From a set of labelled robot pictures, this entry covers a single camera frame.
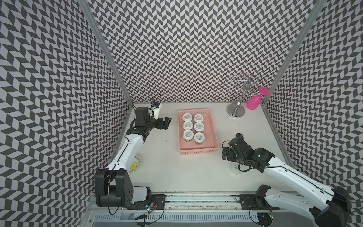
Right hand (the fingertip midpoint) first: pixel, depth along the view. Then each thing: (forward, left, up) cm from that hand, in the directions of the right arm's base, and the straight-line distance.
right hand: (230, 156), depth 78 cm
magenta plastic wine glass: (+36, -22, +6) cm, 43 cm away
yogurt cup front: (+16, +24, -3) cm, 29 cm away
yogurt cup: (+25, +24, -5) cm, 35 cm away
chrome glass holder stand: (+42, -15, -9) cm, 45 cm away
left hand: (+20, +38, +10) cm, 44 cm away
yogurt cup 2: (+23, +16, -4) cm, 28 cm away
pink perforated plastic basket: (+13, +9, -8) cm, 18 cm away
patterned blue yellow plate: (-1, +56, -9) cm, 57 cm away
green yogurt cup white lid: (+32, +24, -4) cm, 40 cm away
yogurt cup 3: (+14, +17, -4) cm, 22 cm away
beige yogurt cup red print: (+31, +16, -4) cm, 35 cm away
